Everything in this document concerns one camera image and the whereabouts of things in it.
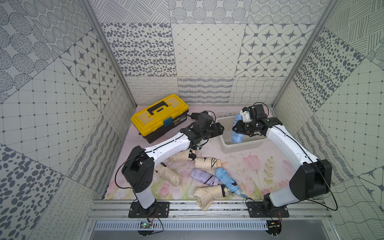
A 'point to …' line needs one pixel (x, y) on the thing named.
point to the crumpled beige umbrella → (171, 176)
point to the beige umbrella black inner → (182, 156)
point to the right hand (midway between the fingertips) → (235, 130)
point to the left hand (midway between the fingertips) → (221, 126)
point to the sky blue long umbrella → (228, 182)
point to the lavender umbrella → (205, 177)
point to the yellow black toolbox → (154, 120)
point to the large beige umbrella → (206, 195)
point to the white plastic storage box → (255, 141)
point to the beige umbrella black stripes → (207, 163)
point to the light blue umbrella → (236, 137)
